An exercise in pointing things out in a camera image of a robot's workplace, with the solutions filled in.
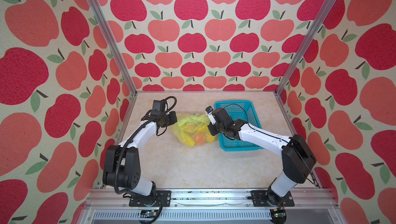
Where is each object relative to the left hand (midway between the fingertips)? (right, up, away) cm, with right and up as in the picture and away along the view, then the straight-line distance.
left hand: (179, 118), depth 90 cm
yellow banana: (+5, -12, -3) cm, 13 cm away
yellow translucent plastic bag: (+8, -7, -2) cm, 10 cm away
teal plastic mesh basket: (+42, +4, +17) cm, 46 cm away
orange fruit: (+12, -12, -3) cm, 17 cm away
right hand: (+20, -3, -2) cm, 20 cm away
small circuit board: (-12, -44, -19) cm, 49 cm away
